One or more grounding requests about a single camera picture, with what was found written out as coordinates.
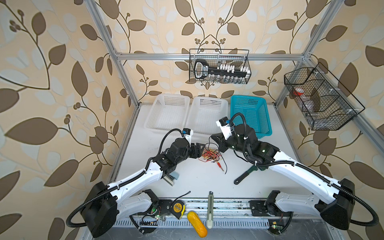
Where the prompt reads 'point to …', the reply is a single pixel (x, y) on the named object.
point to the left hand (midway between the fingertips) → (202, 144)
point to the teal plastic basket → (256, 112)
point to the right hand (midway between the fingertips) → (213, 137)
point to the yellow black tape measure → (177, 208)
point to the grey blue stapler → (169, 178)
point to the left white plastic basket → (168, 112)
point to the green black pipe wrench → (244, 174)
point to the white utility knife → (210, 210)
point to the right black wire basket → (325, 103)
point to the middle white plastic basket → (203, 113)
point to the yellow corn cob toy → (193, 217)
